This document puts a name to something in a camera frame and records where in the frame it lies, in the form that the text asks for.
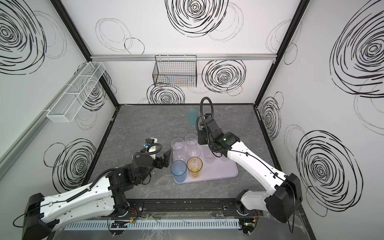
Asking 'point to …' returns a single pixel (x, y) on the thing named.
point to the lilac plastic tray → (213, 167)
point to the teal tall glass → (192, 114)
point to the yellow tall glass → (194, 165)
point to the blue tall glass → (178, 168)
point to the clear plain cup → (194, 151)
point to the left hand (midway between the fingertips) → (164, 149)
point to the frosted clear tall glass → (209, 155)
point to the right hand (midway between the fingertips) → (200, 134)
